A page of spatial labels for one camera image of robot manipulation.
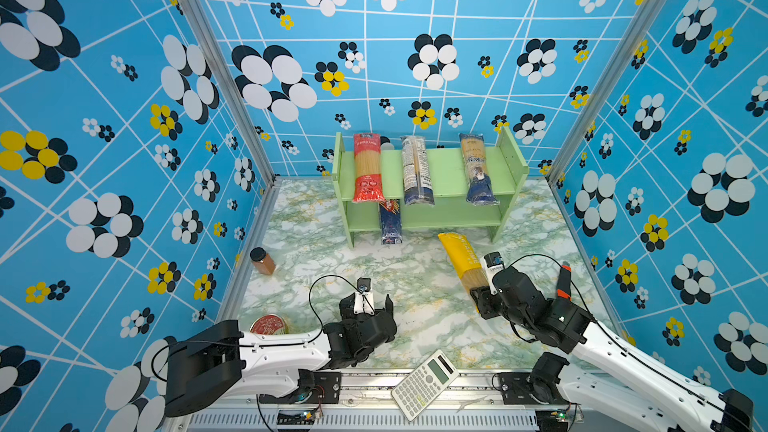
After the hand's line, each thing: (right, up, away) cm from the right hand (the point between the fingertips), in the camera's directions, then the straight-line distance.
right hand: (477, 290), depth 78 cm
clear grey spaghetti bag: (-16, +28, -1) cm, 32 cm away
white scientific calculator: (-15, -23, -4) cm, 28 cm away
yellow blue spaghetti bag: (0, +26, -2) cm, 27 cm away
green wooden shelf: (+11, +34, +9) cm, 37 cm away
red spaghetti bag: (-29, +31, +2) cm, 42 cm away
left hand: (-26, -4, +6) cm, 27 cm away
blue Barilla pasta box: (-23, +16, +8) cm, 29 cm away
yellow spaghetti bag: (-3, +7, +2) cm, 8 cm away
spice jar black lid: (-63, +8, +10) cm, 64 cm away
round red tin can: (-57, -10, +3) cm, 58 cm away
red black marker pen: (+31, -2, +13) cm, 34 cm away
